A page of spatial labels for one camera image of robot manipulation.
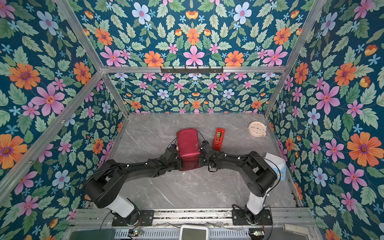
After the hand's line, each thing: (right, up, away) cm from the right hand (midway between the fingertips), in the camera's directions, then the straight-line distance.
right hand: (200, 158), depth 94 cm
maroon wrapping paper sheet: (-7, +7, -5) cm, 11 cm away
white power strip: (+44, -27, -26) cm, 58 cm away
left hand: (-10, 0, -3) cm, 10 cm away
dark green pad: (-48, -30, -25) cm, 62 cm away
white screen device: (-2, -28, -28) cm, 39 cm away
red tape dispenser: (+12, +11, +5) cm, 17 cm away
